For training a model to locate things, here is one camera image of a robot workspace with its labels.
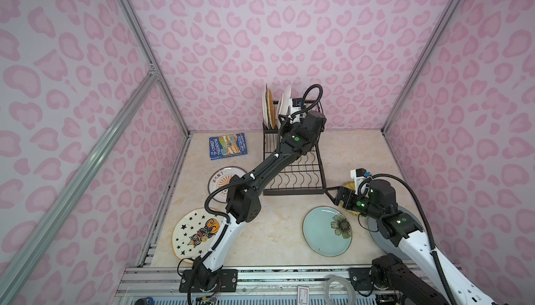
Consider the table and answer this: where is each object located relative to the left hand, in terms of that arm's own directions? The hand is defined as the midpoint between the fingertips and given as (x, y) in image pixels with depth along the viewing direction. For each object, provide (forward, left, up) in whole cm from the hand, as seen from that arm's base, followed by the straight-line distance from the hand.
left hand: (283, 113), depth 83 cm
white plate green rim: (+3, 0, +2) cm, 3 cm away
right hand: (-28, -17, -13) cm, 35 cm away
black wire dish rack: (-11, -10, -29) cm, 32 cm away
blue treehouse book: (+8, +29, -29) cm, 42 cm away
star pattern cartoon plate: (-35, +37, -31) cm, 60 cm away
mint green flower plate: (-36, -16, -31) cm, 51 cm away
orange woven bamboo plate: (+7, +5, -4) cm, 10 cm away
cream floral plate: (+1, +7, +2) cm, 8 cm away
